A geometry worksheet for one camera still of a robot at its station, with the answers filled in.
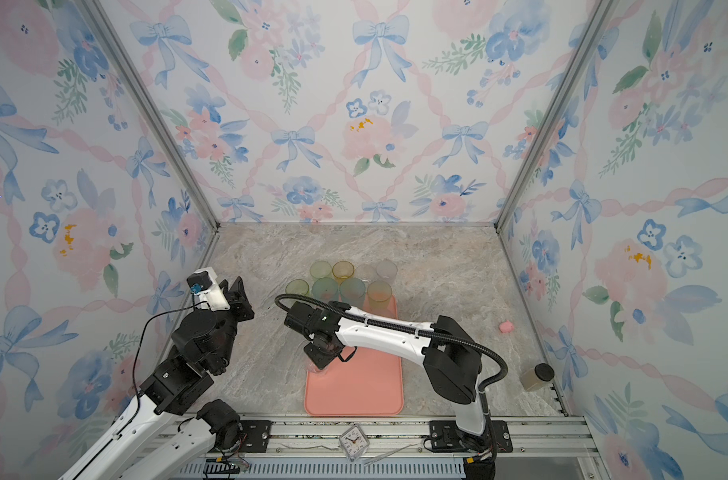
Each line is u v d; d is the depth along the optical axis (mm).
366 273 1006
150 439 463
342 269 1014
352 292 975
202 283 541
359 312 550
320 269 1040
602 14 689
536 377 746
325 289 947
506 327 913
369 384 819
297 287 997
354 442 718
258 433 743
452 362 451
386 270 1094
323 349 666
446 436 734
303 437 751
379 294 934
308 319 616
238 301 604
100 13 693
